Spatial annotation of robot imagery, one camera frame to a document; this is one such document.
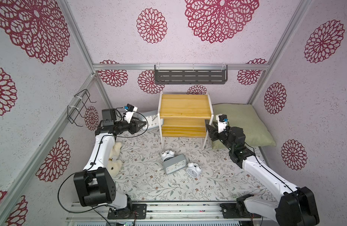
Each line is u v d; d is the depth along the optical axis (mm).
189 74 947
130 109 679
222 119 650
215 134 702
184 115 744
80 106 794
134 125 700
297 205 389
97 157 468
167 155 861
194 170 805
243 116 1003
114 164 838
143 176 857
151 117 794
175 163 838
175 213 732
